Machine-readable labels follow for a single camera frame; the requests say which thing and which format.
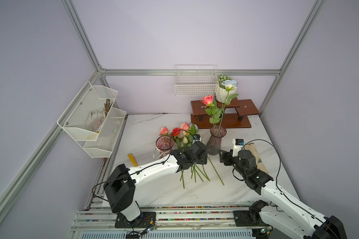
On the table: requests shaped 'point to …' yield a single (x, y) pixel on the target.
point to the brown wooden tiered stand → (237, 114)
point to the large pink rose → (184, 126)
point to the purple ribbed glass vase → (217, 132)
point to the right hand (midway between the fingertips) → (225, 152)
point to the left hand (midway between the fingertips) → (200, 155)
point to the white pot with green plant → (221, 91)
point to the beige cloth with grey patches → (260, 164)
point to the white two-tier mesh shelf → (99, 144)
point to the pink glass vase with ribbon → (164, 144)
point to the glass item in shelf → (94, 119)
